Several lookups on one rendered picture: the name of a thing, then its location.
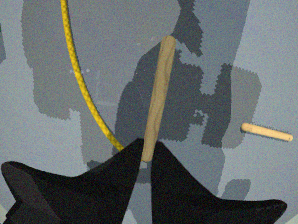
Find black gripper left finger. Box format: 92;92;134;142
1;137;144;224

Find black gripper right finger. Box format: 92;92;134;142
150;140;287;224

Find light wooden stick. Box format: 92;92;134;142
241;123;293;141

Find tan wooden stick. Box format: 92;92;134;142
60;0;176;161

